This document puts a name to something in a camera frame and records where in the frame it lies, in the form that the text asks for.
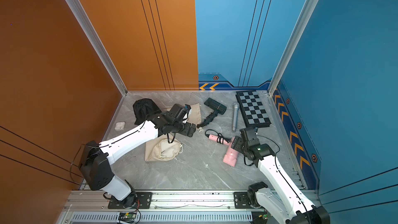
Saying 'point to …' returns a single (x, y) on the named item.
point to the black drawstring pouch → (144, 108)
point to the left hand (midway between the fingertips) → (190, 125)
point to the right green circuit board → (259, 217)
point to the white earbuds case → (119, 126)
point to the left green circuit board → (127, 216)
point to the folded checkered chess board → (253, 112)
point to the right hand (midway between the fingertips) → (239, 144)
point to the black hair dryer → (216, 107)
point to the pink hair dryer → (230, 157)
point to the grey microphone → (236, 108)
